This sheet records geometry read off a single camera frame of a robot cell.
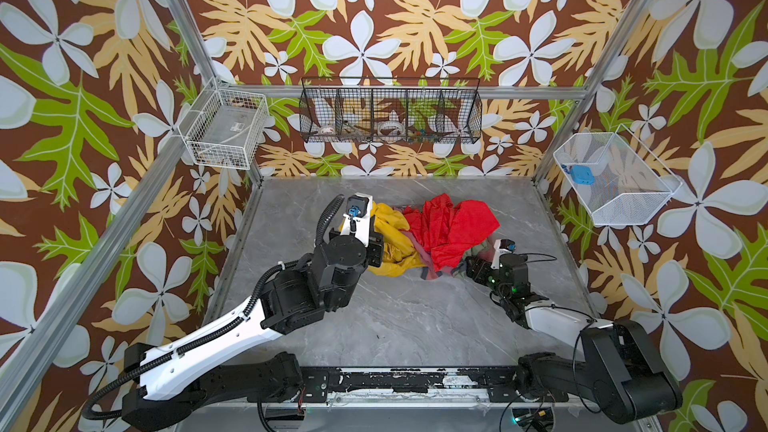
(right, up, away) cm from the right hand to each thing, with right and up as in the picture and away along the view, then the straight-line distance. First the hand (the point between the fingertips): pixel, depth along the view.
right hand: (472, 259), depth 91 cm
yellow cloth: (-23, +4, -10) cm, 26 cm away
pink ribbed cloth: (-15, +2, -6) cm, 16 cm away
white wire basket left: (-75, +40, -4) cm, 85 cm away
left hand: (-31, +14, -31) cm, 46 cm away
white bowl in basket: (-25, +43, +8) cm, 50 cm away
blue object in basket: (+30, +26, -5) cm, 40 cm away
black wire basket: (-14, +48, +5) cm, 50 cm away
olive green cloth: (+5, +5, 0) cm, 7 cm away
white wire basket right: (+38, +24, -9) cm, 46 cm away
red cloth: (-8, +10, -4) cm, 14 cm away
